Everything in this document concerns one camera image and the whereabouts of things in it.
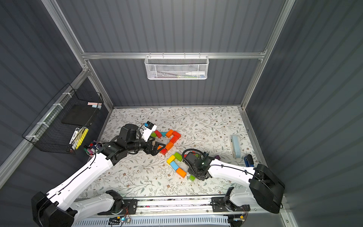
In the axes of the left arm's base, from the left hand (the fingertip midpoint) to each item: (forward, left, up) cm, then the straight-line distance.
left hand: (159, 142), depth 73 cm
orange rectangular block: (+20, -2, -21) cm, 29 cm away
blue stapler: (-3, -53, -19) cm, 57 cm away
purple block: (+1, -35, -20) cm, 40 cm away
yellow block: (0, -5, -21) cm, 21 cm away
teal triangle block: (+19, +2, -20) cm, 27 cm away
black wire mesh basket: (+7, +51, +5) cm, 51 cm away
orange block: (-8, -11, -22) cm, 26 cm away
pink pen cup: (+1, +41, -10) cm, 43 cm away
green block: (+1, -9, -20) cm, 22 cm away
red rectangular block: (+20, -8, -21) cm, 30 cm away
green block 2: (-12, -18, -19) cm, 28 cm away
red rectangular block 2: (+15, -6, -21) cm, 26 cm away
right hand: (-9, -18, -20) cm, 28 cm away
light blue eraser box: (+9, -48, -18) cm, 52 cm away
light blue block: (-4, -7, -21) cm, 23 cm away
